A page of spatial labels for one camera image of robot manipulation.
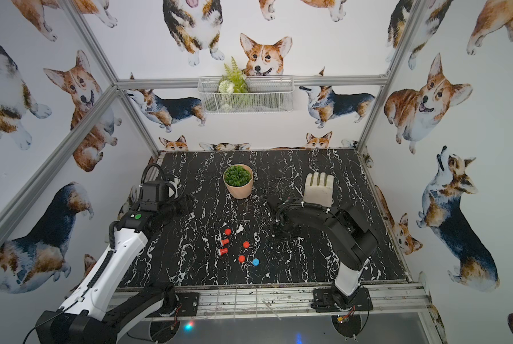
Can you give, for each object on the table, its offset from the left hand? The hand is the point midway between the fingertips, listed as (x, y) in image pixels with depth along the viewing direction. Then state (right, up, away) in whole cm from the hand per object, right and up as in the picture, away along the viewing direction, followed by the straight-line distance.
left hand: (190, 196), depth 80 cm
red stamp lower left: (+11, -23, +5) cm, 26 cm away
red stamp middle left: (+11, -19, +6) cm, 23 cm away
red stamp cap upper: (+12, -16, +11) cm, 23 cm away
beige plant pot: (+16, 0, +15) cm, 22 cm away
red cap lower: (+18, -25, +4) cm, 31 cm away
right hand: (+35, -18, +8) cm, 40 cm away
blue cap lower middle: (+24, -26, +4) cm, 36 cm away
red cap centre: (+20, -21, +8) cm, 30 cm away
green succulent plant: (+15, +7, +15) cm, 22 cm away
